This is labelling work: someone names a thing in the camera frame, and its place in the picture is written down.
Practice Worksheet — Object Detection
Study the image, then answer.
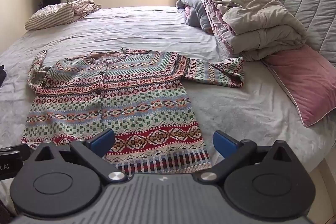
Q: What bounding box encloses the folded grey duvet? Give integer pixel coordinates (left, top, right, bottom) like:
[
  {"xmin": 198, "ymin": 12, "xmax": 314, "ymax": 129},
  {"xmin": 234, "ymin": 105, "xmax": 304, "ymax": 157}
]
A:
[{"xmin": 193, "ymin": 0, "xmax": 307, "ymax": 62}]

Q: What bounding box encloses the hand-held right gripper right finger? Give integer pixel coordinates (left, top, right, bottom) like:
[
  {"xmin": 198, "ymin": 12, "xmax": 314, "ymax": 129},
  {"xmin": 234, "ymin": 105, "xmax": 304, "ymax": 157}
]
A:
[{"xmin": 197, "ymin": 131, "xmax": 292, "ymax": 183}]

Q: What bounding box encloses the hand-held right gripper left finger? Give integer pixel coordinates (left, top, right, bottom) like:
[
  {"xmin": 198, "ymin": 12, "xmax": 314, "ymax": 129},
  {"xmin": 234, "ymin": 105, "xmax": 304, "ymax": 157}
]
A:
[{"xmin": 34, "ymin": 128, "xmax": 130, "ymax": 183}]

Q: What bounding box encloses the grey blue pillow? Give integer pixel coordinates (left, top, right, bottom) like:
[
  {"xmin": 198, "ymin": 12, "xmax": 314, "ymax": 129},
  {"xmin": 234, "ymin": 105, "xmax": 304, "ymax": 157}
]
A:
[{"xmin": 176, "ymin": 0, "xmax": 214, "ymax": 34}]

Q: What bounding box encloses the pink velvet pillow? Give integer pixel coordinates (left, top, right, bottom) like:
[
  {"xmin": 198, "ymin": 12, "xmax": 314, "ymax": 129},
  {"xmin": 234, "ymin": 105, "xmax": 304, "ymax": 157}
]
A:
[{"xmin": 261, "ymin": 44, "xmax": 336, "ymax": 127}]

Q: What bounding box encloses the patterned knit cardigan sweater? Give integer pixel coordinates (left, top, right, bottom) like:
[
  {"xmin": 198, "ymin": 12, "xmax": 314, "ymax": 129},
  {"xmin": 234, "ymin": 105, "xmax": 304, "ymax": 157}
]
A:
[{"xmin": 21, "ymin": 48, "xmax": 245, "ymax": 178}]

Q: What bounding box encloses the striped pillow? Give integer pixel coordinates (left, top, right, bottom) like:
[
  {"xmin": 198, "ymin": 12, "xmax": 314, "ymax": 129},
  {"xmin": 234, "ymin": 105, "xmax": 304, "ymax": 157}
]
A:
[{"xmin": 25, "ymin": 3, "xmax": 79, "ymax": 31}]

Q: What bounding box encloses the folded pink striped blanket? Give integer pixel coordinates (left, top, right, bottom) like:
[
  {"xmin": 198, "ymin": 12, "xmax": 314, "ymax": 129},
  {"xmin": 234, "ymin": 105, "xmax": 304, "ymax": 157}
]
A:
[{"xmin": 70, "ymin": 0, "xmax": 99, "ymax": 17}]

